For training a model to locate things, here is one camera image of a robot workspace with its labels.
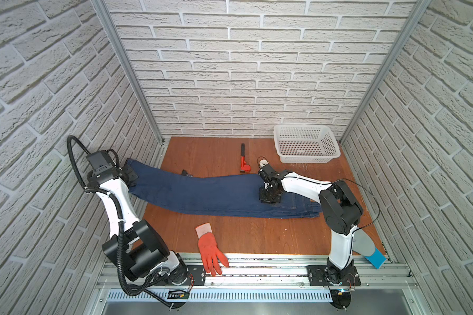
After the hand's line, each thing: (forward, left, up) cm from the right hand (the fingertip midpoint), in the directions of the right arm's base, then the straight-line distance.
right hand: (262, 199), depth 93 cm
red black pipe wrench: (+21, +7, -1) cm, 22 cm away
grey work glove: (-24, -40, -1) cm, 46 cm away
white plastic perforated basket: (+31, -30, +5) cm, 43 cm away
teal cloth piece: (-30, -43, -2) cm, 53 cm away
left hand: (+5, +56, +21) cm, 61 cm away
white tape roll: (+25, -5, -3) cm, 26 cm away
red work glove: (-22, +25, 0) cm, 33 cm away
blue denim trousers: (+5, +17, 0) cm, 18 cm away
